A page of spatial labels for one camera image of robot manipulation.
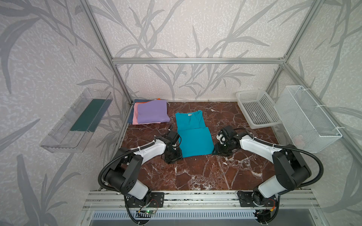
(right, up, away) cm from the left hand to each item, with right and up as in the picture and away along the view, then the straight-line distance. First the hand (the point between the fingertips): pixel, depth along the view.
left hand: (183, 156), depth 87 cm
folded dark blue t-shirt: (-41, +38, +32) cm, 64 cm away
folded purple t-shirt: (-23, +28, +21) cm, 42 cm away
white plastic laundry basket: (+61, +31, +29) cm, 74 cm away
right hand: (+20, +4, +2) cm, 21 cm away
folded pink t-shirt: (-36, +25, +15) cm, 46 cm away
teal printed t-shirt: (+8, +10, +9) cm, 15 cm away
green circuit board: (-17, -23, -16) cm, 33 cm away
